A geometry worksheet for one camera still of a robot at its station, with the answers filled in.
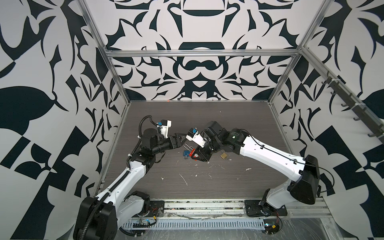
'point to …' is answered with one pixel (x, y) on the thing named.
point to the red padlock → (192, 152)
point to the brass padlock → (223, 155)
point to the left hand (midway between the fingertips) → (186, 134)
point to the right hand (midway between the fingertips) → (193, 153)
